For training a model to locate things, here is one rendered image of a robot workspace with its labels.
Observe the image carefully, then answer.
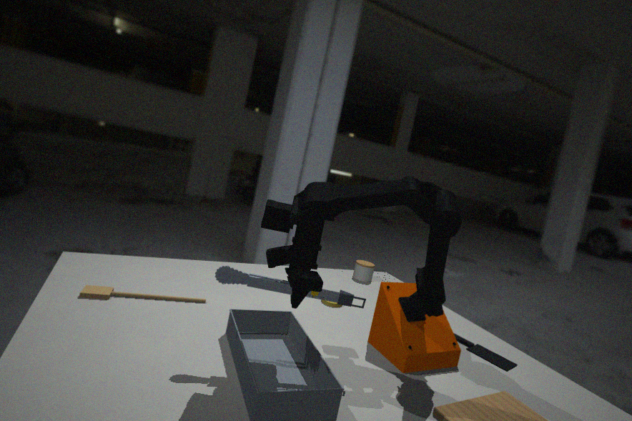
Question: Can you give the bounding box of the black kitchen knife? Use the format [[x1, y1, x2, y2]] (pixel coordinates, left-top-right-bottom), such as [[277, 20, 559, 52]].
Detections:
[[454, 333, 518, 372]]

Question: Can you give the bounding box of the grey cylindrical jar with tan lid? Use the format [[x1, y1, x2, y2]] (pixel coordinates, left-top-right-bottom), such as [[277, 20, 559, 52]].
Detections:
[[353, 260, 375, 282]]

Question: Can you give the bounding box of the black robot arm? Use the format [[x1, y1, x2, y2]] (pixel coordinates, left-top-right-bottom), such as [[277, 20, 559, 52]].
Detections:
[[261, 176, 462, 322]]

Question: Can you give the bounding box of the yellow flat disc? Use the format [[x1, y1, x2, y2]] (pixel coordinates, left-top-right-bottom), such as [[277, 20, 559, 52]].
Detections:
[[321, 300, 342, 307]]

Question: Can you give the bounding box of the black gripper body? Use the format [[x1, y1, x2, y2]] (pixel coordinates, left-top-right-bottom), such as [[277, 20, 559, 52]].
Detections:
[[289, 235, 323, 292]]

